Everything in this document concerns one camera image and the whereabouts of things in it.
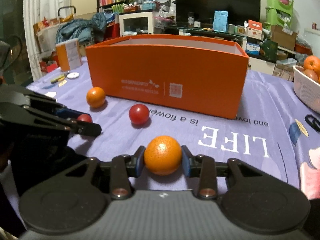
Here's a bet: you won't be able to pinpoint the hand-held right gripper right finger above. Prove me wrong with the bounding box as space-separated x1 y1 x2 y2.
181 145 263 200

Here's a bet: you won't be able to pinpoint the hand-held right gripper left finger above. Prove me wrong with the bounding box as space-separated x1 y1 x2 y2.
65 145 147 200

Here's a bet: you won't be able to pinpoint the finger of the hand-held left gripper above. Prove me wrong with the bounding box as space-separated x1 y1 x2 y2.
26 90 78 119
25 106 102 138

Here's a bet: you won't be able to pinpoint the small red tomato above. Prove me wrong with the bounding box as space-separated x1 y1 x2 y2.
129 104 150 125
77 114 93 124

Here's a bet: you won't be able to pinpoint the orange cardboard box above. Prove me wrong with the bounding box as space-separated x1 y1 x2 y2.
85 34 249 120

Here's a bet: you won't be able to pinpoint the white plastic colander basket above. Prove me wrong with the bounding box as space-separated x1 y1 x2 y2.
292 65 320 113

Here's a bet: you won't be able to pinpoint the small orange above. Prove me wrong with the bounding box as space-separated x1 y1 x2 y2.
86 87 106 108

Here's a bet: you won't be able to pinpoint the red box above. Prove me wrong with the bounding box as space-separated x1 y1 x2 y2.
39 60 58 73

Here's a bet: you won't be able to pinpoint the orange white package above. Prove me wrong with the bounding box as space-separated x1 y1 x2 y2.
55 38 82 72

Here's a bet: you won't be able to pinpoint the purple printed tablecloth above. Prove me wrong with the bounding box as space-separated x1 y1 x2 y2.
0 55 320 205

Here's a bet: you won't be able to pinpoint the blue padded jacket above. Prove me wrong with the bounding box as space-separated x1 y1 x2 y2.
56 12 108 44

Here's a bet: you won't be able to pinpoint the white curtain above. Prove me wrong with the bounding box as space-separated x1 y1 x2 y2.
22 0 73 80

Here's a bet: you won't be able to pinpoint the white glass-door cabinet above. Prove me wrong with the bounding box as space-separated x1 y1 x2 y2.
119 11 153 37

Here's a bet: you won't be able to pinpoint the blue white box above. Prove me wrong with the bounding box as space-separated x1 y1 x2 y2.
246 42 261 55

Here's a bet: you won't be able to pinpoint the pink printed carton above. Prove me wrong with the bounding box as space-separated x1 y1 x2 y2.
272 64 294 80

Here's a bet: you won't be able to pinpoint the dark green bag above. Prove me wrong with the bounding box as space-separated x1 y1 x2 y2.
260 40 278 60

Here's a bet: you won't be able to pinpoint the clear plastic storage box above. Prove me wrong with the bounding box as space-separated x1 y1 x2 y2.
275 58 298 68

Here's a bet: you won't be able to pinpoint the blue paper packet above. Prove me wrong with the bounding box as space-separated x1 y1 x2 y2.
213 10 229 32

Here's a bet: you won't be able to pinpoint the orange white carton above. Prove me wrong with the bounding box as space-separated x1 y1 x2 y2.
247 20 263 39

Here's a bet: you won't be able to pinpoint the red green apple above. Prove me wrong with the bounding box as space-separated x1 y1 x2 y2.
302 69 320 83

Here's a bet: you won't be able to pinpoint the brown cardboard box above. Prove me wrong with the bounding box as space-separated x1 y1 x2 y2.
271 25 298 50

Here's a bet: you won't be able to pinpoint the black television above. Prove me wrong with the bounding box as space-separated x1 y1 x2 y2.
175 0 261 27

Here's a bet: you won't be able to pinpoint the green plastic stacking bins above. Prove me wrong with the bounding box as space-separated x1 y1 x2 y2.
265 0 294 32

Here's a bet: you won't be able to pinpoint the white chest freezer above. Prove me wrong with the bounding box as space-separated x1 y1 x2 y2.
304 27 320 45

